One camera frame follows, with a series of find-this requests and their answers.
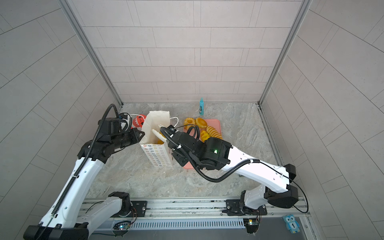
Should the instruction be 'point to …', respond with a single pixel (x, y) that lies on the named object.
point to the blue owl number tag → (292, 224)
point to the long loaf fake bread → (159, 141)
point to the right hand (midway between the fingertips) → (177, 150)
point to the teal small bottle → (201, 108)
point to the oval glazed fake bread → (200, 122)
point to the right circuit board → (252, 225)
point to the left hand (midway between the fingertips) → (148, 131)
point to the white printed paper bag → (155, 152)
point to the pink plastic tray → (214, 123)
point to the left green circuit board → (122, 226)
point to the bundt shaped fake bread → (189, 121)
